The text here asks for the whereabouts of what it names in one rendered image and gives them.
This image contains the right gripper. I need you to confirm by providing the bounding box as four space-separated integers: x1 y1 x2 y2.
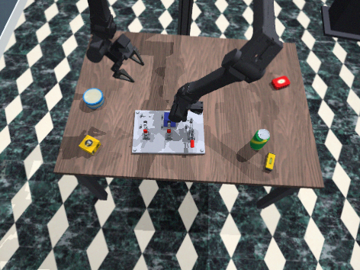
111 46 145 83

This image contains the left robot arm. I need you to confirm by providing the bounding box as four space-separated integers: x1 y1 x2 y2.
169 0 284 123

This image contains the red tin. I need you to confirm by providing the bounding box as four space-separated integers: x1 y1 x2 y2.
272 76 290 89

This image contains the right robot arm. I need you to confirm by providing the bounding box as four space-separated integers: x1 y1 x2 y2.
86 0 133 63

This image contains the green drink can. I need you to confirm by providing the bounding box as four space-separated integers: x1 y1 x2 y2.
249 129 270 150

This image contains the blue and white round tin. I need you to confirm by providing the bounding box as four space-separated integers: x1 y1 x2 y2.
83 88 104 109

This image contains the blue flat plate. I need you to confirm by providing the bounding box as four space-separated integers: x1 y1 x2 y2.
164 112 176 128

